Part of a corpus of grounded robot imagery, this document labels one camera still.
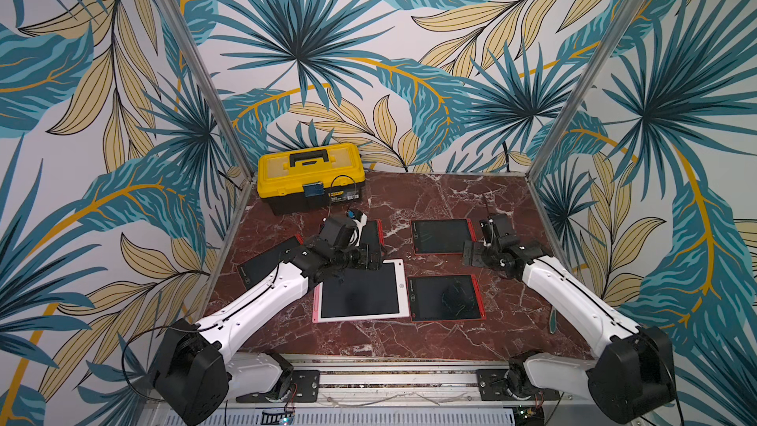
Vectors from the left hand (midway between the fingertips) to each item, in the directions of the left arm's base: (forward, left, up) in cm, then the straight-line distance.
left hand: (371, 255), depth 79 cm
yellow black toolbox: (+27, +25, 0) cm, 37 cm away
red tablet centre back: (+18, 0, -17) cm, 25 cm away
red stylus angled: (-4, -33, -16) cm, 37 cm away
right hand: (+4, -32, -4) cm, 32 cm away
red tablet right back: (+17, -24, -17) cm, 34 cm away
